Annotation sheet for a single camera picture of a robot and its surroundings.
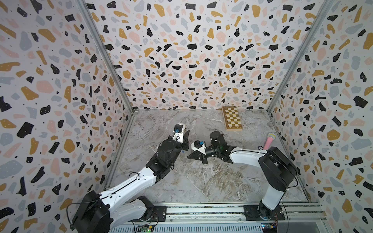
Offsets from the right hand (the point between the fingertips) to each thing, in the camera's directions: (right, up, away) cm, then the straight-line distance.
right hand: (189, 157), depth 80 cm
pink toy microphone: (+57, +9, +22) cm, 61 cm away
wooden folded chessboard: (+32, +22, +33) cm, 51 cm away
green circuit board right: (+40, -33, -9) cm, 52 cm away
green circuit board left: (-21, -32, -10) cm, 40 cm away
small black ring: (+49, +2, +22) cm, 54 cm away
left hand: (-1, +16, -6) cm, 17 cm away
